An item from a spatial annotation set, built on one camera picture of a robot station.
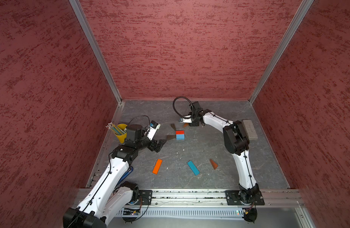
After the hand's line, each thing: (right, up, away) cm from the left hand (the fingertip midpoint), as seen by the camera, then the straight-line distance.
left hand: (158, 138), depth 78 cm
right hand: (+21, +10, +27) cm, 36 cm away
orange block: (-2, -18, +7) cm, 20 cm away
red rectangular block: (+12, 0, +21) cm, 25 cm away
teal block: (+21, -19, +5) cm, 29 cm away
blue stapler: (-17, -21, +5) cm, 28 cm away
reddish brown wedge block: (+33, -17, +8) cm, 38 cm away
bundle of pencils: (-27, +4, +7) cm, 29 cm away
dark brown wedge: (+8, +5, +25) cm, 26 cm away
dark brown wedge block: (+5, -3, +19) cm, 20 cm away
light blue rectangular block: (+13, -3, +21) cm, 25 cm away
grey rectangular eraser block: (+63, +3, +22) cm, 67 cm away
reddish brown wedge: (+17, +6, +23) cm, 29 cm away
